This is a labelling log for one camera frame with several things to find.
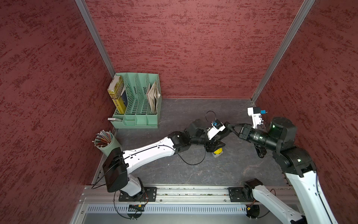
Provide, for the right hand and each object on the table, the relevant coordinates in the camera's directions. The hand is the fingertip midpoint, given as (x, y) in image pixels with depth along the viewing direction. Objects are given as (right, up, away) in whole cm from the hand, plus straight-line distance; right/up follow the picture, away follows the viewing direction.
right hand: (226, 130), depth 59 cm
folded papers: (-39, +19, +33) cm, 55 cm away
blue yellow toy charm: (+2, -16, +20) cm, 25 cm away
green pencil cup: (-66, -10, +23) cm, 71 cm away
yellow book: (-65, +23, +33) cm, 76 cm away
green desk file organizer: (-53, +16, +58) cm, 81 cm away
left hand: (-1, -7, +8) cm, 11 cm away
